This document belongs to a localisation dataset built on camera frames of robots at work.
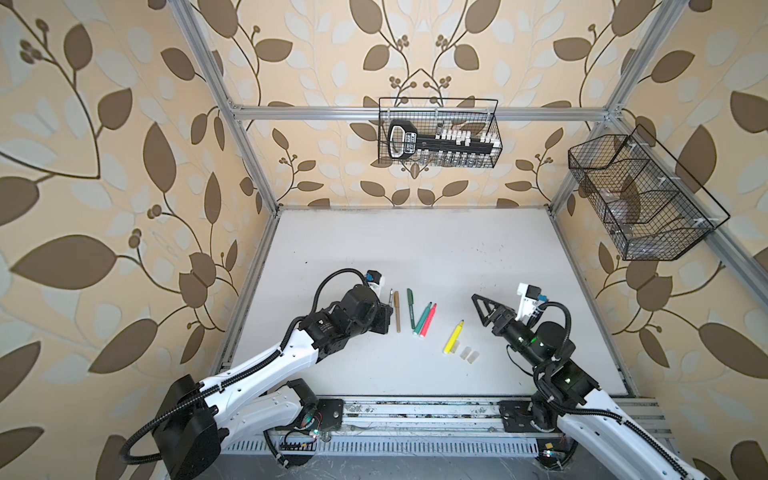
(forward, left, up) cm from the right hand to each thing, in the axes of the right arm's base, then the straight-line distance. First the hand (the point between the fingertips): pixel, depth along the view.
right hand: (477, 300), depth 75 cm
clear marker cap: (-5, +4, -18) cm, 19 cm away
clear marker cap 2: (-7, +1, -18) cm, 20 cm away
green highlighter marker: (+4, +13, -18) cm, 22 cm away
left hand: (+1, +23, -4) cm, 23 cm away
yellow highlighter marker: (-3, +4, -18) cm, 18 cm away
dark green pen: (+11, +16, -18) cm, 27 cm away
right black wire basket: (+16, -43, +15) cm, 49 cm away
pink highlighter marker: (+3, +11, -18) cm, 21 cm away
